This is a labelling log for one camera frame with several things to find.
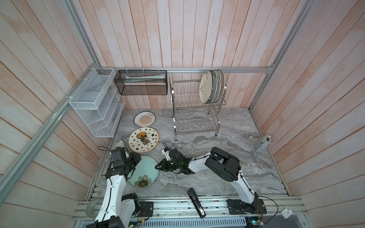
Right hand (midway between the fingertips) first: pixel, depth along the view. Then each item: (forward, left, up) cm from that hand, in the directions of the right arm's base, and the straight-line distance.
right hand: (154, 168), depth 87 cm
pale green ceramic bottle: (+13, +24, +6) cm, 28 cm away
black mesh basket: (+45, +10, +32) cm, 56 cm away
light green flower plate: (-3, +5, +1) cm, 6 cm away
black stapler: (-18, -25, +2) cm, 31 cm away
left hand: (+3, +8, +7) cm, 11 cm away
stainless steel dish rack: (+47, -23, -1) cm, 52 cm away
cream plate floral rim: (+43, -32, +29) cm, 61 cm away
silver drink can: (+15, -69, +11) cm, 72 cm away
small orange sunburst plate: (+41, +15, -1) cm, 44 cm away
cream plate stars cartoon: (+21, +11, 0) cm, 24 cm away
